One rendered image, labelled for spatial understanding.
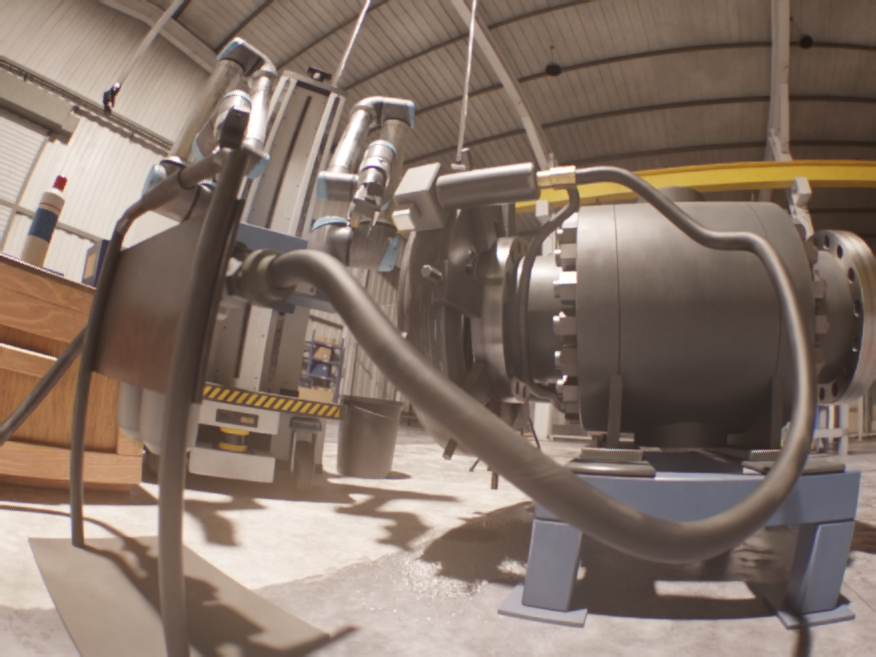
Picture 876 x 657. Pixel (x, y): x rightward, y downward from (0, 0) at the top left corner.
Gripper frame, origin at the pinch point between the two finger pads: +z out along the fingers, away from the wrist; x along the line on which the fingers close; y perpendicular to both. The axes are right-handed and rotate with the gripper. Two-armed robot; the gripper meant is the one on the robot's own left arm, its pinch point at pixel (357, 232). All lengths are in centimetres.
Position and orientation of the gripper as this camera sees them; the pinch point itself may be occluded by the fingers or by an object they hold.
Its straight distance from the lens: 98.1
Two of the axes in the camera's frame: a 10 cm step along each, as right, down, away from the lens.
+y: 4.3, -5.3, -7.3
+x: 9.0, 2.9, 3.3
